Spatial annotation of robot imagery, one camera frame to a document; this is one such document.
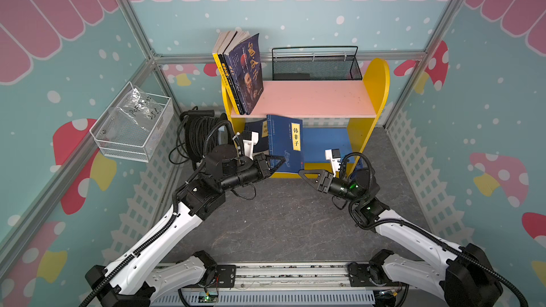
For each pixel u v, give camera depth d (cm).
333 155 66
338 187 63
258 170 55
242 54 60
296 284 74
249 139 59
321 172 62
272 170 60
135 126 73
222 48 55
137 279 38
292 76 92
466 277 40
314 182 62
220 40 59
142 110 74
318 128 125
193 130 87
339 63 91
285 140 67
